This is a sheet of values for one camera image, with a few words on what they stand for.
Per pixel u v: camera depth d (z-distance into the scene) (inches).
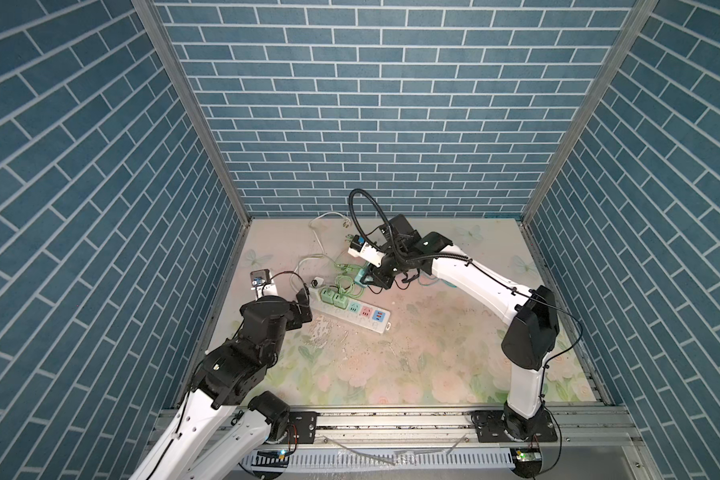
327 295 35.8
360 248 27.9
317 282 36.0
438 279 23.6
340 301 35.0
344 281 37.8
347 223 46.7
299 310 24.7
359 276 31.0
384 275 28.4
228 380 17.3
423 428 29.7
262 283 22.3
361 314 35.9
